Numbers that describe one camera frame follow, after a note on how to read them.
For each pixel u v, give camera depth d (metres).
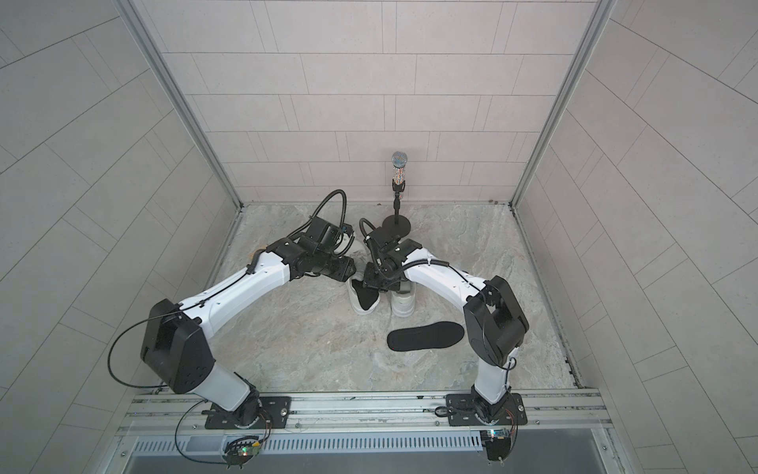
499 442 0.68
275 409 0.71
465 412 0.71
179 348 0.42
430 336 0.84
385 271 0.63
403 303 0.81
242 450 0.65
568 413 0.72
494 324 0.46
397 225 1.11
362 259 0.75
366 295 0.74
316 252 0.63
